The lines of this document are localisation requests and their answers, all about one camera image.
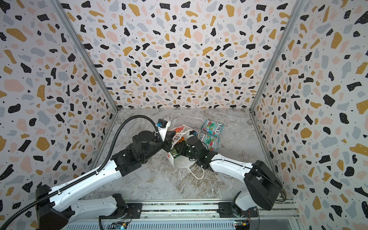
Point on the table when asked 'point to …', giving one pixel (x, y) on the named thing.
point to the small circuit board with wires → (120, 225)
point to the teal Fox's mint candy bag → (212, 127)
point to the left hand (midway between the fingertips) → (175, 129)
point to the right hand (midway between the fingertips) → (173, 144)
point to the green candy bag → (174, 152)
